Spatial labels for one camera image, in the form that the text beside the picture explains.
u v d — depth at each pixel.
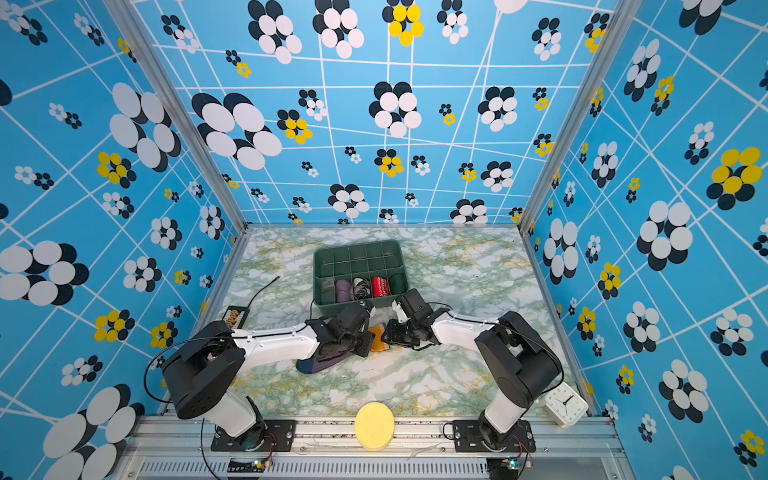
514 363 0.46
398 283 0.97
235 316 0.94
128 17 0.69
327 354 0.65
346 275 0.97
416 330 0.71
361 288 0.95
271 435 0.72
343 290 0.94
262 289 1.02
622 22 0.69
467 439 0.72
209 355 0.51
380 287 0.96
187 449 0.73
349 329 0.69
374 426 0.72
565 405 0.75
